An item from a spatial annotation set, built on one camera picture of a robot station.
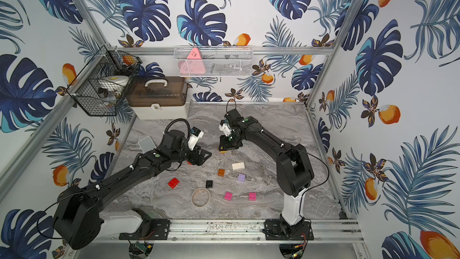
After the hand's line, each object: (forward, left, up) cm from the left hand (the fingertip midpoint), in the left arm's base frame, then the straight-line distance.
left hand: (205, 148), depth 81 cm
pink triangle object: (+36, +10, +19) cm, 42 cm away
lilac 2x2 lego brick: (-6, -17, -15) cm, 24 cm away
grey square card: (+10, +36, -17) cm, 41 cm away
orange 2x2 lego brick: (-4, -7, -15) cm, 17 cm away
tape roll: (-16, +1, -17) cm, 24 cm away
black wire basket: (+13, +52, +19) cm, 57 cm away
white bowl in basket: (+20, +42, +19) cm, 51 cm away
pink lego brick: (-15, -23, -14) cm, 31 cm away
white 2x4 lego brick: (-1, -15, -14) cm, 21 cm away
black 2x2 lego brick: (-11, -2, -15) cm, 19 cm away
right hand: (+4, -8, -5) cm, 10 cm away
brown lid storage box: (+30, +32, 0) cm, 44 cm away
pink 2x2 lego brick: (-16, -12, -15) cm, 25 cm away
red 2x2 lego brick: (-11, +15, -17) cm, 25 cm away
